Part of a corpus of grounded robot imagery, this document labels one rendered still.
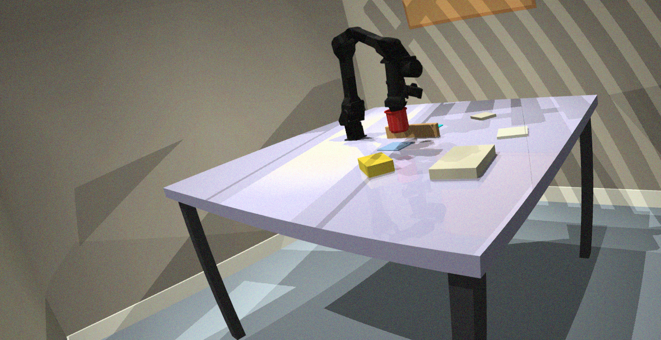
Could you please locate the dark red cup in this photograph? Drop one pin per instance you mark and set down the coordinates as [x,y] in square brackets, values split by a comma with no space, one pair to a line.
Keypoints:
[397,121]

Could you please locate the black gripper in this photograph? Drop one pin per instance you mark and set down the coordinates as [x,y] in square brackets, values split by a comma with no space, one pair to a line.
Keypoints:
[395,98]

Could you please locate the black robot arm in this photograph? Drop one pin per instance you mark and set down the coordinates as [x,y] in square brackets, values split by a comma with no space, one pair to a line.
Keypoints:
[398,63]

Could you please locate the tan wooden flat bar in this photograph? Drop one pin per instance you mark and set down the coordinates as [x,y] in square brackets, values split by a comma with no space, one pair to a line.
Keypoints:
[416,130]

